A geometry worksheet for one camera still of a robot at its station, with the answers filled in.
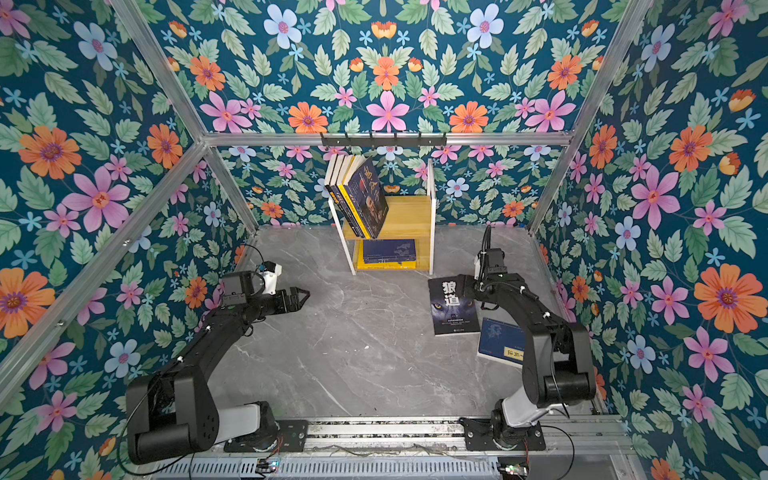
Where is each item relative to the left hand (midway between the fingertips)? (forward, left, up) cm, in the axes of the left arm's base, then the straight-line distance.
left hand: (298, 287), depth 86 cm
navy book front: (+18, -27, -7) cm, 33 cm away
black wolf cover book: (-4, -47, -13) cm, 49 cm away
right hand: (0, -52, -6) cm, 52 cm away
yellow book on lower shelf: (+12, -33, -9) cm, 36 cm away
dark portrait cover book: (+18, -22, +16) cm, 33 cm away
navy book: (-14, -61, -14) cm, 64 cm away
